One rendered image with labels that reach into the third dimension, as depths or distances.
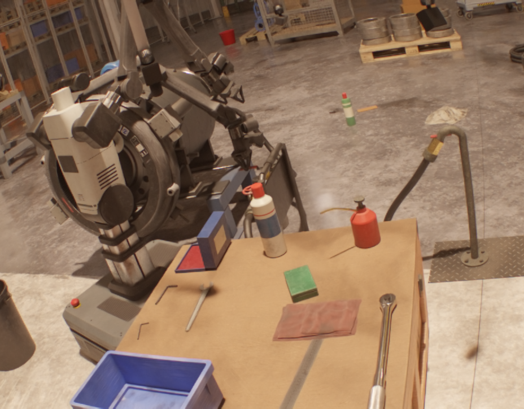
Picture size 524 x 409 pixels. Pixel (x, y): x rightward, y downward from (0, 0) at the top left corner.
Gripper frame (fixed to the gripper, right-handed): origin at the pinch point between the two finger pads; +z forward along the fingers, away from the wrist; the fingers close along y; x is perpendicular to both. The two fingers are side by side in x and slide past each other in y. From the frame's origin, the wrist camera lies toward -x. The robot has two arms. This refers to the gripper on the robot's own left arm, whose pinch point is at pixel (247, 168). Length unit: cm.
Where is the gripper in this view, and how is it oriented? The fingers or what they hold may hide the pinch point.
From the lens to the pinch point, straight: 237.8
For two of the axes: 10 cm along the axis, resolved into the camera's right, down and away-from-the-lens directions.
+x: -9.3, 1.2, 3.4
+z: 2.7, 8.7, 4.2
